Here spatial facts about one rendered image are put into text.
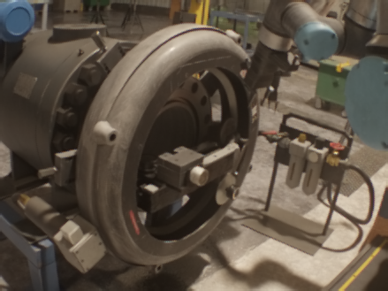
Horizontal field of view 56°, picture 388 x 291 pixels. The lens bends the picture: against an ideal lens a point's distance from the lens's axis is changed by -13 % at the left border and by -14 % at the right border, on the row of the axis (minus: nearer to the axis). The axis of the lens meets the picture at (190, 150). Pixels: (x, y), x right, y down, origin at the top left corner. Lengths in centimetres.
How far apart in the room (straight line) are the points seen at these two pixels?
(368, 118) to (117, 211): 64
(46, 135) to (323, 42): 85
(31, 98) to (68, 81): 17
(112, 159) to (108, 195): 9
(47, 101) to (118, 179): 43
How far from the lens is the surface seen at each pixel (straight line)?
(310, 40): 86
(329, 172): 195
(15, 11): 150
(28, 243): 139
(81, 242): 101
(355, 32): 95
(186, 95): 127
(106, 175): 95
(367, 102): 64
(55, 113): 125
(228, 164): 131
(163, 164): 105
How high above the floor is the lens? 107
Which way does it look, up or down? 22 degrees down
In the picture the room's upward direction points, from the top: 6 degrees clockwise
